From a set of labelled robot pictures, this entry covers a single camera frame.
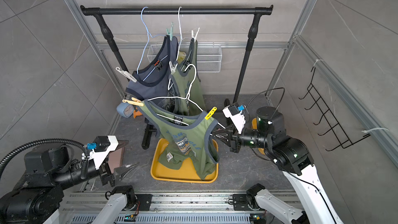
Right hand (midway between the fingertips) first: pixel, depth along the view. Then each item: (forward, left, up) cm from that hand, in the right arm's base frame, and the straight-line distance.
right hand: (216, 134), depth 54 cm
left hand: (-5, +29, +1) cm, 29 cm away
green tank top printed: (+4, +10, -12) cm, 16 cm away
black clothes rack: (+22, +40, -36) cm, 58 cm away
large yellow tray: (-1, +13, -39) cm, 41 cm away
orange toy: (+39, +52, -37) cm, 74 cm away
